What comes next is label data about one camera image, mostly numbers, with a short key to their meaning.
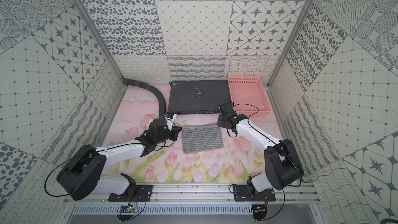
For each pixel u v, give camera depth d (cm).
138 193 73
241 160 84
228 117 68
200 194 75
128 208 70
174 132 77
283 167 43
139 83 118
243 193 73
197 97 108
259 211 72
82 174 42
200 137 93
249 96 117
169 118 78
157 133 68
